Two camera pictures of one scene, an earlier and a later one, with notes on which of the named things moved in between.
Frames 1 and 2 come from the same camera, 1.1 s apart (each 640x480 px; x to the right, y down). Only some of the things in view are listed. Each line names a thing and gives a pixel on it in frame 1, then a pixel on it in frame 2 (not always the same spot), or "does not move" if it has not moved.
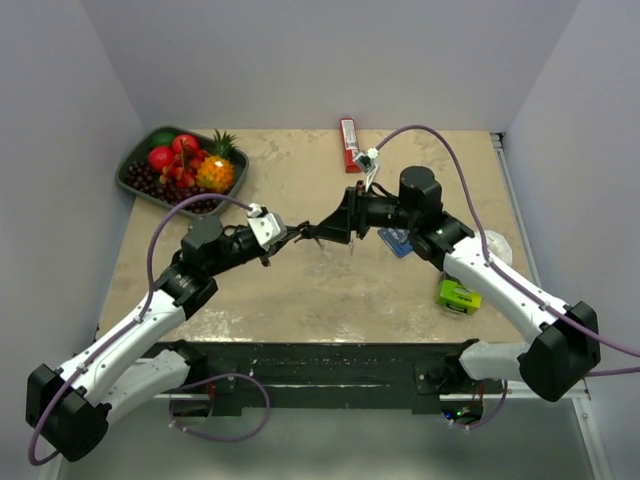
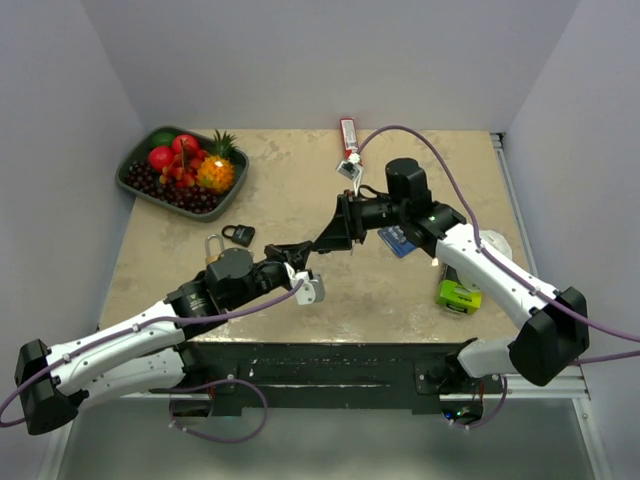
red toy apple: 160,157 does not move
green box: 453,296 does not move
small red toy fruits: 183,169 does not move
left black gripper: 265,254 -> 296,254
